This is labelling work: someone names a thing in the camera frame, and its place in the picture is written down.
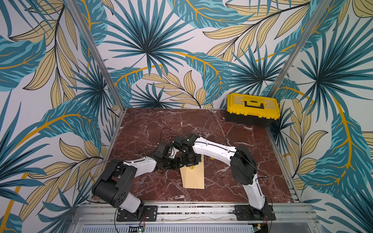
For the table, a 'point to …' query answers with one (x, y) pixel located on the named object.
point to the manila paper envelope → (193, 178)
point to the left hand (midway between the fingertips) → (182, 166)
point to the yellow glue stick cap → (212, 158)
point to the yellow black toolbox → (252, 109)
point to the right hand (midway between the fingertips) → (189, 164)
